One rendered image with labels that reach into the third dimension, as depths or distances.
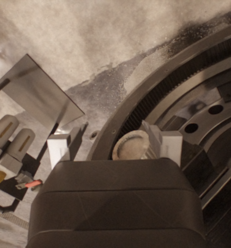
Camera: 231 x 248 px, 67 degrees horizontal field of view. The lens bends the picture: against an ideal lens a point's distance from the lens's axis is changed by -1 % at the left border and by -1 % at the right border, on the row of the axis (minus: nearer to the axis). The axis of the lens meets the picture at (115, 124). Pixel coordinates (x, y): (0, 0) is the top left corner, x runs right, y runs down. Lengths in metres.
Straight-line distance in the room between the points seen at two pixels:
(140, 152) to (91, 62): 0.74
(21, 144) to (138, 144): 0.72
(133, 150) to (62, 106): 0.90
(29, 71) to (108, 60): 0.41
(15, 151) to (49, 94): 0.37
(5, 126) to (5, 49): 0.38
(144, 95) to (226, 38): 0.23
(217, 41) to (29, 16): 0.71
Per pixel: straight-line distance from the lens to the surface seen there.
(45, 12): 0.88
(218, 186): 0.22
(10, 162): 0.80
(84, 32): 0.84
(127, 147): 0.18
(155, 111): 0.48
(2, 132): 0.83
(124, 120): 0.42
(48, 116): 1.14
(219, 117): 0.49
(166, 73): 0.49
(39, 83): 1.02
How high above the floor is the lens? 0.79
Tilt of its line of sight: 48 degrees down
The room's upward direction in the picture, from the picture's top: 171 degrees counter-clockwise
